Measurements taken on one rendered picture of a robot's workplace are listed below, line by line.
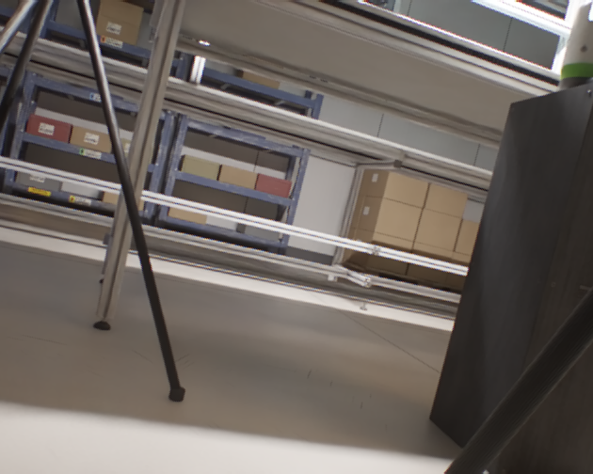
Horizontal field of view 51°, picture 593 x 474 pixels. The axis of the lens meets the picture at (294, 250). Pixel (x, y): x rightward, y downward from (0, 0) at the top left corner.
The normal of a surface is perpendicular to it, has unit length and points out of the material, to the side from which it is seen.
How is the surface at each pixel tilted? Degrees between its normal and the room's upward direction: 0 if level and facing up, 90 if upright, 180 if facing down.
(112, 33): 90
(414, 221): 90
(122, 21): 90
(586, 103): 90
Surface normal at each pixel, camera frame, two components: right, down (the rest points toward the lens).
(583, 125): -0.95, -0.22
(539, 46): 0.28, 0.12
